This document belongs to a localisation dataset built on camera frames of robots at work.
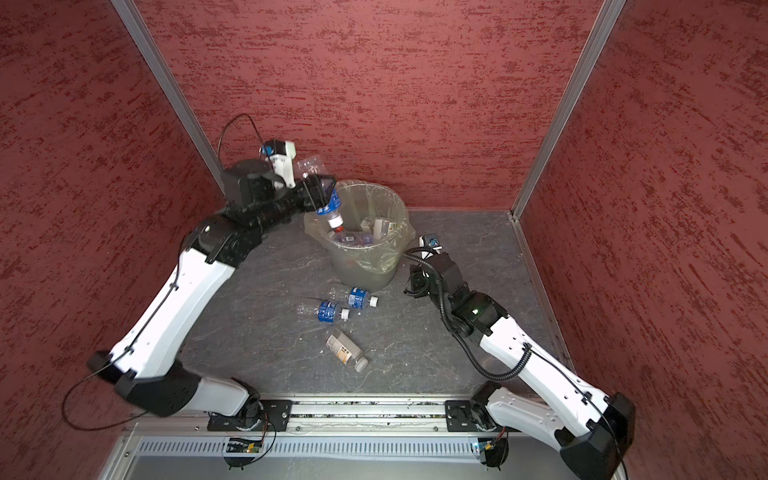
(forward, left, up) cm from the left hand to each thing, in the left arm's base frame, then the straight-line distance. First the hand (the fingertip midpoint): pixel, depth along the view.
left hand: (325, 192), depth 65 cm
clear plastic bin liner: (+14, -9, -27) cm, 32 cm away
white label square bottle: (+11, -14, -23) cm, 29 cm away
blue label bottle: (-6, -5, -38) cm, 39 cm away
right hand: (-8, -22, -20) cm, 30 cm away
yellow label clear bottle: (-22, -3, -37) cm, 44 cm away
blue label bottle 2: (-11, +4, -38) cm, 40 cm away
